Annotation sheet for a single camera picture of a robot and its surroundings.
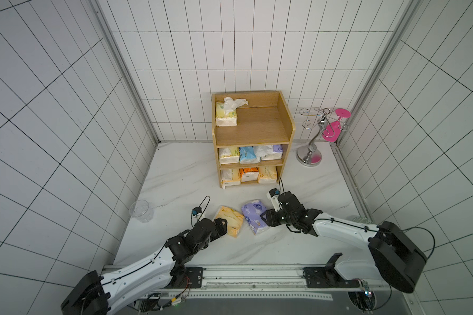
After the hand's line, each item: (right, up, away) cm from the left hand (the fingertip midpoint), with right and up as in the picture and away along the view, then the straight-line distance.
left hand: (217, 228), depth 84 cm
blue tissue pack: (+13, +32, +3) cm, 35 cm away
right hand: (+18, +5, +1) cm, 19 cm away
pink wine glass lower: (+57, +45, +14) cm, 74 cm away
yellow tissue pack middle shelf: (+5, +32, +1) cm, 33 cm away
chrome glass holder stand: (+51, +33, +27) cm, 66 cm away
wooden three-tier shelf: (+22, +48, +2) cm, 53 cm away
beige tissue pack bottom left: (+5, +21, +11) cm, 25 cm away
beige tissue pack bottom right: (+24, +23, +12) cm, 35 cm away
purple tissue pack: (+15, +7, +1) cm, 17 cm away
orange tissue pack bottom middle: (+15, +23, +11) cm, 29 cm away
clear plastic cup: (-36, +7, +3) cm, 36 cm away
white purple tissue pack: (+21, +34, +1) cm, 40 cm away
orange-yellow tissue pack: (+8, +4, -1) cm, 9 cm away
